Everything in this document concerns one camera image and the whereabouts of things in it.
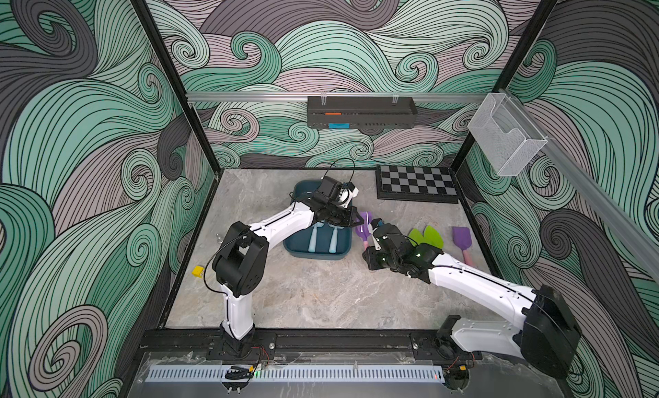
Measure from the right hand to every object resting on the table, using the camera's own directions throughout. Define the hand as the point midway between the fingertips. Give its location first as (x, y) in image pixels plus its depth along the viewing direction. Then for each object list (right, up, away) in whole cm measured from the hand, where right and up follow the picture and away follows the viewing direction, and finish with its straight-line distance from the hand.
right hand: (368, 254), depth 82 cm
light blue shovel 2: (-11, +1, +10) cm, 15 cm away
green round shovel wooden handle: (+26, +2, +15) cm, 30 cm away
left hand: (-2, +11, +3) cm, 12 cm away
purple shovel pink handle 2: (+39, +2, +14) cm, 42 cm away
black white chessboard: (+27, +24, +28) cm, 46 cm away
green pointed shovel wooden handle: (+29, +2, +14) cm, 32 cm away
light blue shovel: (-19, +2, +12) cm, 22 cm away
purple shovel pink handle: (-2, +9, +3) cm, 9 cm away
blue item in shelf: (-9, +44, +6) cm, 45 cm away
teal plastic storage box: (-24, +1, +10) cm, 26 cm away
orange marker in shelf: (-11, +50, +12) cm, 53 cm away
